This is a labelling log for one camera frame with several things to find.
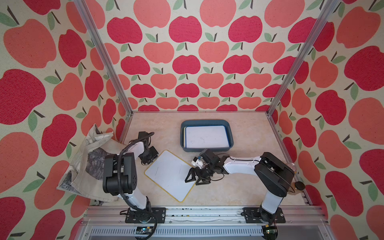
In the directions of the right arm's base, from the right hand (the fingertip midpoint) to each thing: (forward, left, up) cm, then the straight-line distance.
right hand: (190, 185), depth 81 cm
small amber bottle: (+3, -56, +5) cm, 56 cm away
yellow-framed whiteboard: (+7, +14, -3) cm, 16 cm away
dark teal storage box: (+45, -22, +3) cm, 50 cm away
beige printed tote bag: (-7, +48, +17) cm, 52 cm away
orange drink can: (+13, -55, +7) cm, 57 cm away
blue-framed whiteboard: (+35, -8, -1) cm, 36 cm away
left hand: (+14, +23, -2) cm, 27 cm away
